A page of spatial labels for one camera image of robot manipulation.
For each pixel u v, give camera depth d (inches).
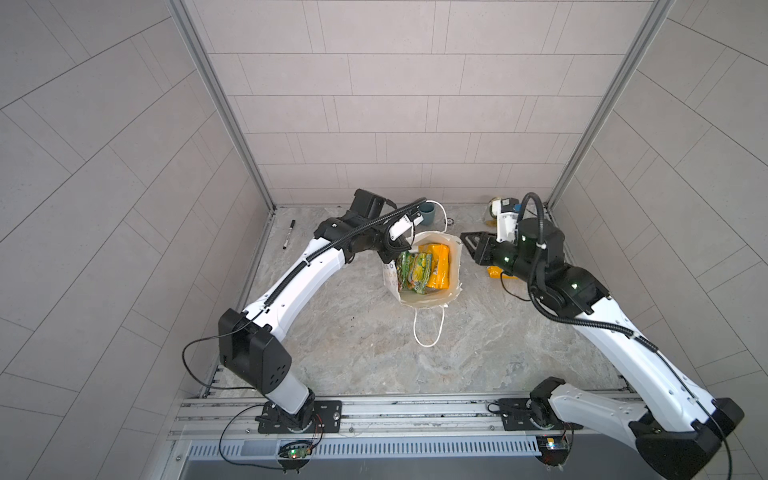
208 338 16.1
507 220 23.1
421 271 34.8
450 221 44.1
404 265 33.2
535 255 18.7
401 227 25.7
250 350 15.8
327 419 27.8
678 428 14.7
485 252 22.5
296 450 25.6
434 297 33.3
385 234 25.5
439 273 32.5
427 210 44.1
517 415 28.3
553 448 27.1
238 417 28.4
